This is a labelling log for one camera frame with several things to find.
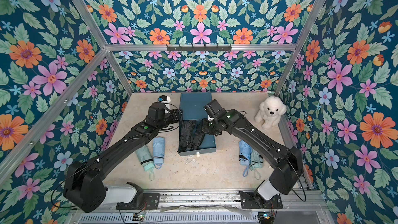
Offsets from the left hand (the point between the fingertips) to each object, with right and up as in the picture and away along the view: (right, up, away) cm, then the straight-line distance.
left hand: (183, 111), depth 81 cm
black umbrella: (+2, -8, -5) cm, 10 cm away
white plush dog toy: (+50, 0, +7) cm, 50 cm away
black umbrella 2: (+9, -12, -6) cm, 16 cm away
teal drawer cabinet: (+4, +4, +3) cm, 7 cm away
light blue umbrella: (-16, -22, +7) cm, 27 cm away
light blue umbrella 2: (+34, -24, +4) cm, 42 cm away
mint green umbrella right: (+40, -27, +1) cm, 48 cm away
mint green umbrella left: (-21, -27, +2) cm, 34 cm away
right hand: (+10, -8, -5) cm, 14 cm away
